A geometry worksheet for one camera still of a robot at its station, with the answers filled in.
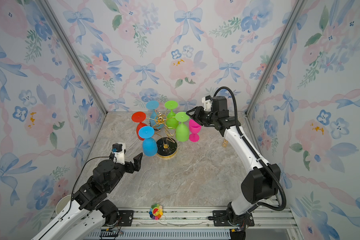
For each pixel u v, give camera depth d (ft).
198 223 2.40
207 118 2.18
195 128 2.98
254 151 1.53
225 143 3.30
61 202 2.30
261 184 1.41
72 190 2.82
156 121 2.55
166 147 3.22
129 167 2.07
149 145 2.45
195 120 2.26
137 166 2.14
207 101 2.39
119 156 2.02
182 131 2.73
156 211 2.46
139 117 2.54
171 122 2.87
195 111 2.31
